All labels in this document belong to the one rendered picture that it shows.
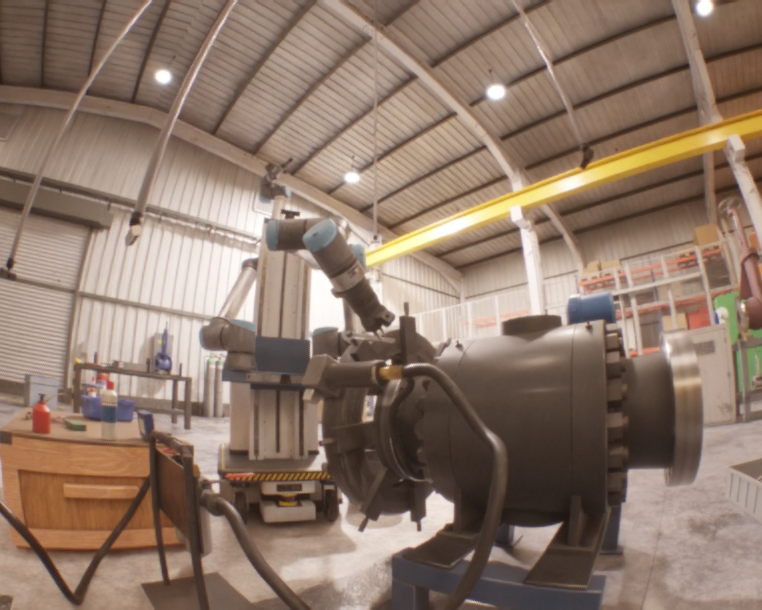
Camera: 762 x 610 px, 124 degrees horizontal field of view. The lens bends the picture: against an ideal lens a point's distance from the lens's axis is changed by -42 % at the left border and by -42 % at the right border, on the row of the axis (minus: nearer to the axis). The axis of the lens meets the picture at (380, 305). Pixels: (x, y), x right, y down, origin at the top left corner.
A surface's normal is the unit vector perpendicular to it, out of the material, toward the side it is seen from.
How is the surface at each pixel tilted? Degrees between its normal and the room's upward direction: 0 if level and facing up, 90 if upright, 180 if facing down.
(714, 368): 90
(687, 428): 98
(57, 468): 90
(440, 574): 90
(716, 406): 90
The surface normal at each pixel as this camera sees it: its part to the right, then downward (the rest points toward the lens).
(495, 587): -0.65, -0.18
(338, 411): -0.12, -0.36
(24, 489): 0.76, -0.17
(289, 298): 0.42, -0.23
